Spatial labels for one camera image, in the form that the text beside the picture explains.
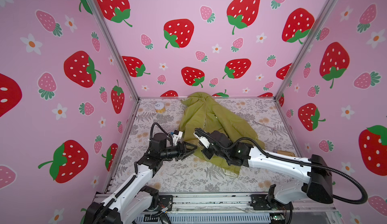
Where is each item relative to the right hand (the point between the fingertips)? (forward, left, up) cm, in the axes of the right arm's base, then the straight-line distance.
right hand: (199, 141), depth 75 cm
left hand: (-4, +1, -1) cm, 5 cm away
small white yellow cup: (+33, +34, -14) cm, 49 cm away
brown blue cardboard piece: (+8, -51, -17) cm, 55 cm away
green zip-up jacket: (+31, +4, -13) cm, 34 cm away
